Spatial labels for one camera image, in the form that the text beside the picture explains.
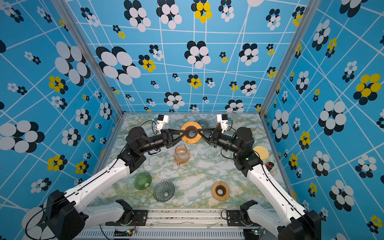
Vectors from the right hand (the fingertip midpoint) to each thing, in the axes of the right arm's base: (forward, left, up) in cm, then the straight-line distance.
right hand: (198, 133), depth 63 cm
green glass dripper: (-8, +33, -36) cm, 49 cm away
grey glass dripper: (-14, +19, -34) cm, 41 cm away
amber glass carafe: (+10, +12, -35) cm, 38 cm away
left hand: (-1, +5, +1) cm, 5 cm away
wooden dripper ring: (-15, -14, -35) cm, 41 cm away
